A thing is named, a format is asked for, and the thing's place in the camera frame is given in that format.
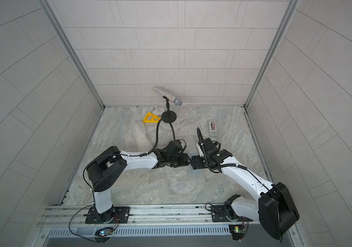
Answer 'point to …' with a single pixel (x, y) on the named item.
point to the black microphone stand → (168, 116)
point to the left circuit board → (104, 232)
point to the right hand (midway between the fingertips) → (196, 162)
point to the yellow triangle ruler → (150, 118)
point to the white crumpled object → (158, 111)
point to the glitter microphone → (177, 102)
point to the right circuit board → (237, 230)
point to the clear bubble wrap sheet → (137, 136)
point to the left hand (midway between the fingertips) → (192, 163)
